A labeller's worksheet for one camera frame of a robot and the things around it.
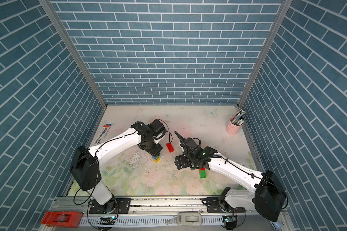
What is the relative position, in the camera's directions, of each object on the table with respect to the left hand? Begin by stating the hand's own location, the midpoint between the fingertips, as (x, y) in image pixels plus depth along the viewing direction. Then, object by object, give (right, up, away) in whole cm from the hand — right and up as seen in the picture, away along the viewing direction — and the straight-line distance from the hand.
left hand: (158, 152), depth 82 cm
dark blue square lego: (-4, -5, +8) cm, 11 cm away
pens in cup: (+52, +20, +14) cm, 58 cm away
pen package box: (-43, +8, +20) cm, 48 cm away
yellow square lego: (-2, -7, +8) cm, 11 cm away
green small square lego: (+26, -13, +1) cm, 29 cm away
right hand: (+14, -4, -2) cm, 15 cm away
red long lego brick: (+6, 0, +13) cm, 14 cm away
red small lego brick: (+27, -13, +10) cm, 32 cm away
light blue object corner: (+58, -30, -15) cm, 67 cm away
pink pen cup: (+49, +12, +16) cm, 53 cm away
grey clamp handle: (+16, -28, -14) cm, 35 cm away
